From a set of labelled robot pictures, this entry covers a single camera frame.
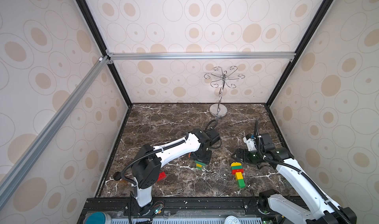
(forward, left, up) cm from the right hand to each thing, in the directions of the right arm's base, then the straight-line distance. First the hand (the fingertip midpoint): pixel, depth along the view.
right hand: (243, 156), depth 80 cm
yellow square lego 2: (-7, +2, -9) cm, 11 cm away
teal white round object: (-31, +68, -2) cm, 75 cm away
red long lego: (-9, +45, -9) cm, 47 cm away
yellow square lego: (-4, +24, -5) cm, 25 cm away
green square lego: (-4, +24, -9) cm, 26 cm away
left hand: (-4, +20, -1) cm, 20 cm away
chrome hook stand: (+43, +12, +21) cm, 50 cm away
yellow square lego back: (0, +3, -9) cm, 10 cm away
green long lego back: (-2, +2, -10) cm, 10 cm away
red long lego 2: (-5, +4, -9) cm, 11 cm away
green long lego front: (-7, +23, +6) cm, 25 cm away
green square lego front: (-11, +1, -10) cm, 15 cm away
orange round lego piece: (-11, +28, +22) cm, 37 cm away
